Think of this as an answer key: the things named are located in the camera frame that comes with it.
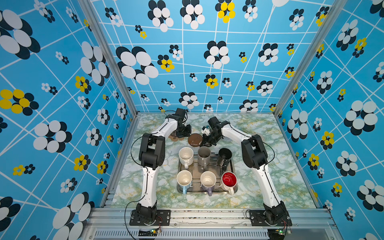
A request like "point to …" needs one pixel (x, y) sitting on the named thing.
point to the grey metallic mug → (203, 156)
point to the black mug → (223, 158)
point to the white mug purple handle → (208, 180)
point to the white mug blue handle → (184, 179)
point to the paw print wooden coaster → (175, 138)
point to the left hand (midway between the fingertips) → (191, 134)
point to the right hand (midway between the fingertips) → (201, 146)
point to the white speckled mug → (186, 156)
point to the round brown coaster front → (195, 139)
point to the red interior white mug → (229, 182)
